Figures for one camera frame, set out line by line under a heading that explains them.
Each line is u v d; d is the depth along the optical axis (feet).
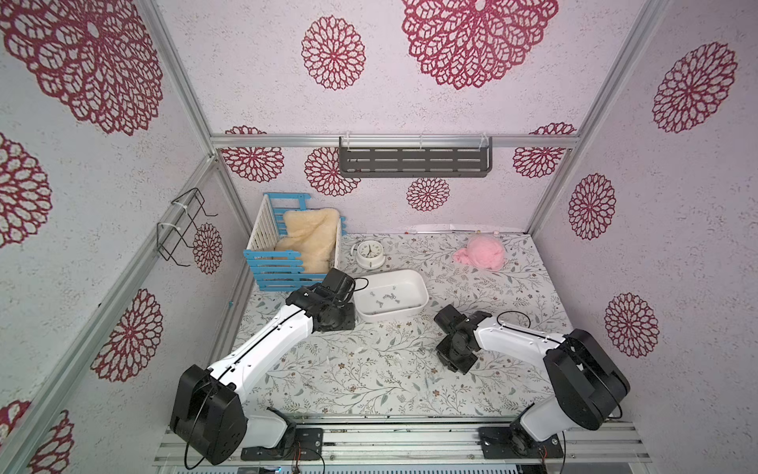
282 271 3.28
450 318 2.38
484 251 3.44
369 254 3.59
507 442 2.25
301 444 2.39
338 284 2.06
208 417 1.30
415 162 3.11
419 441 2.49
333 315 2.22
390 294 3.37
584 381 1.46
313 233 3.61
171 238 2.41
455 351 2.43
